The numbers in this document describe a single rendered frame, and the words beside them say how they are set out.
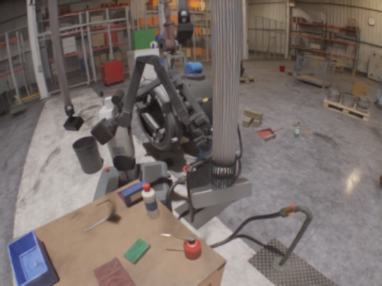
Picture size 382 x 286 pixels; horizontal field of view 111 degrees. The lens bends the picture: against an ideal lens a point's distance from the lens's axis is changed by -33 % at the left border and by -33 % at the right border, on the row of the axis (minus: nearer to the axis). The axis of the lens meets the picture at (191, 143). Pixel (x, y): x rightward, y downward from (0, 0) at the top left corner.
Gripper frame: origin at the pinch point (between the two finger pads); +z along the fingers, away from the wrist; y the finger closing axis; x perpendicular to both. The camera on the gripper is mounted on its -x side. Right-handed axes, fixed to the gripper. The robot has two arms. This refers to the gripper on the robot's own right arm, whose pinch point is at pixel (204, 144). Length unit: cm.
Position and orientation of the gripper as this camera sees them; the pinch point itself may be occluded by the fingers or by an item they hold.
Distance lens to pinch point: 130.3
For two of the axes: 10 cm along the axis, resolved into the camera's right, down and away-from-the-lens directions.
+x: -8.3, 5.3, 1.5
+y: -1.6, -4.9, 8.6
